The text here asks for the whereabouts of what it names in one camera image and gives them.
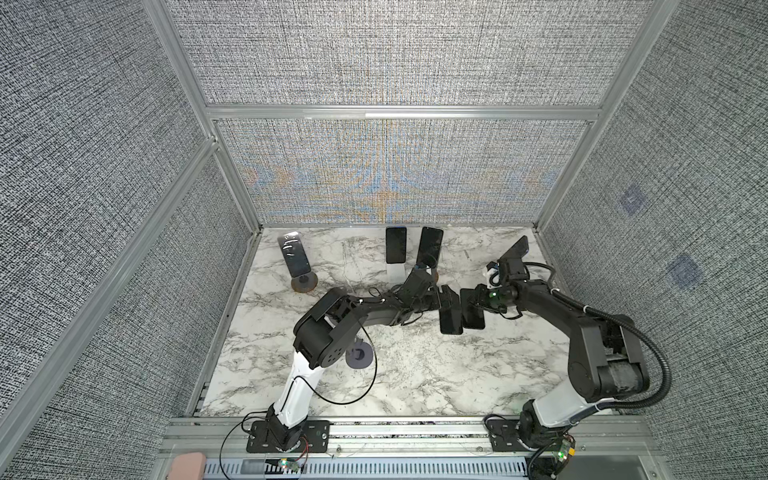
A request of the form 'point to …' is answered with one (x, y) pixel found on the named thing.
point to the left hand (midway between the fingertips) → (448, 299)
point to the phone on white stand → (396, 244)
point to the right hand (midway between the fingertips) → (473, 299)
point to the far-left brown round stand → (305, 282)
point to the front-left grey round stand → (360, 355)
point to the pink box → (188, 466)
